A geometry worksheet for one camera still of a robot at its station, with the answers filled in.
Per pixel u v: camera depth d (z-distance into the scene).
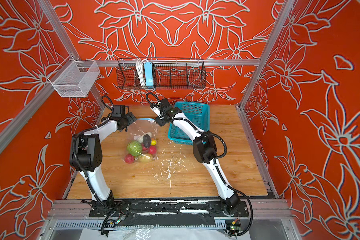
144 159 0.85
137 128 1.00
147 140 0.90
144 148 0.90
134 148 0.84
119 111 0.79
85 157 0.52
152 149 0.90
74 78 0.92
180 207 0.74
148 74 0.90
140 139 0.95
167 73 0.98
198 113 1.11
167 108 0.77
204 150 0.60
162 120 0.74
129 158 0.86
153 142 0.92
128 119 0.90
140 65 0.88
